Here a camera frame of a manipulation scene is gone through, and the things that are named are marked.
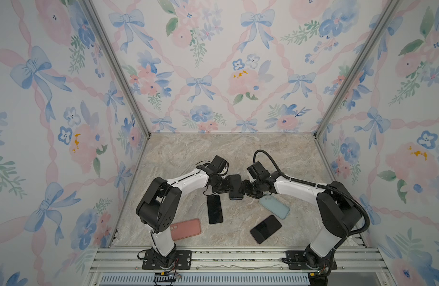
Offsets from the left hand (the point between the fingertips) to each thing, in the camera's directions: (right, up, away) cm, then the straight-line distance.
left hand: (233, 188), depth 89 cm
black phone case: (+1, -2, -1) cm, 2 cm away
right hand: (+3, -2, +1) cm, 4 cm away
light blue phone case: (+20, -9, +2) cm, 22 cm away
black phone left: (-10, -10, -2) cm, 14 cm away
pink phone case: (-23, -18, -6) cm, 29 cm away
